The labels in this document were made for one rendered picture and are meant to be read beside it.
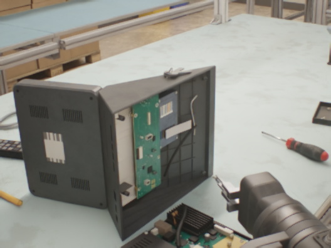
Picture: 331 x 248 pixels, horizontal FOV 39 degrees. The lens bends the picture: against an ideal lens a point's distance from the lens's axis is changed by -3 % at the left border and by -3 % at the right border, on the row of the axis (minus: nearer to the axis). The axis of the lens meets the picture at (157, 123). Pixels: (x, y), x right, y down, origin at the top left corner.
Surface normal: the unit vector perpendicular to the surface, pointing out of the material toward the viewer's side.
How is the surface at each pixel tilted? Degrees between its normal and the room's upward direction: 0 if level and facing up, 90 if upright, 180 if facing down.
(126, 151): 90
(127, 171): 90
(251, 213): 90
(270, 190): 20
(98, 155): 90
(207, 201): 0
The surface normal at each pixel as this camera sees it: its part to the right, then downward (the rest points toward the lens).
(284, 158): -0.03, -0.91
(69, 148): -0.33, 0.40
